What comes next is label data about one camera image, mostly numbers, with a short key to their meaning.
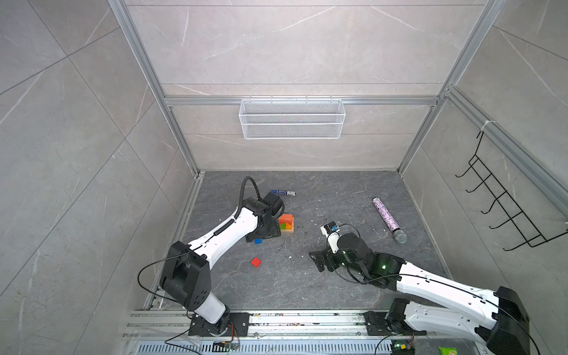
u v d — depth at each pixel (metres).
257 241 0.91
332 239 0.66
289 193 1.08
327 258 0.65
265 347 0.70
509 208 0.66
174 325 0.75
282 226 0.95
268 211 0.59
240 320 0.74
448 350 0.68
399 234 0.92
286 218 0.95
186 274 0.43
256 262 0.88
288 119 1.00
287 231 0.95
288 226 0.95
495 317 0.41
